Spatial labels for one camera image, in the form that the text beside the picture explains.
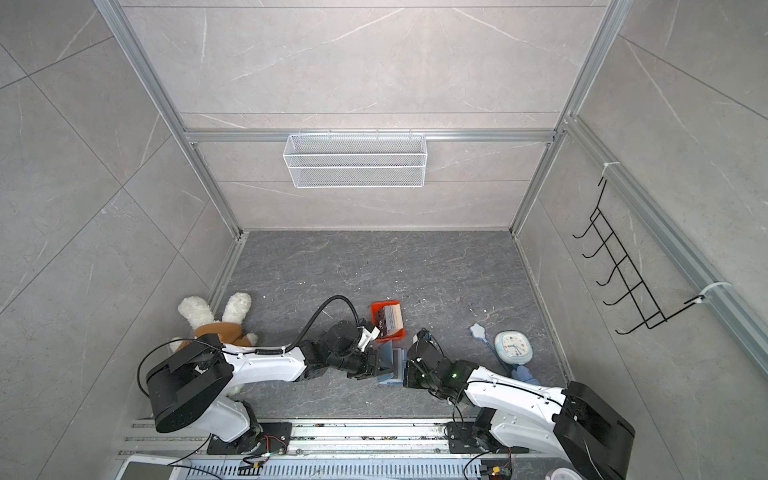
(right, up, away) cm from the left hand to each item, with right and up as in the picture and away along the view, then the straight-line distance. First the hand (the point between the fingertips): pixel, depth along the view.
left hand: (392, 366), depth 79 cm
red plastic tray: (+1, +4, +13) cm, 13 cm away
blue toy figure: (+27, +6, +13) cm, 31 cm away
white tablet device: (-54, -17, -14) cm, 58 cm away
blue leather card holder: (+1, 0, +6) cm, 6 cm away
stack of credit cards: (-1, +10, +12) cm, 15 cm away
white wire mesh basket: (-13, +62, +22) cm, 67 cm away
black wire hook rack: (+51, +18, -21) cm, 58 cm away
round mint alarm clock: (+36, +3, +8) cm, 37 cm away
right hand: (+3, -3, +5) cm, 7 cm away
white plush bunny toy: (-48, +8, +8) cm, 49 cm away
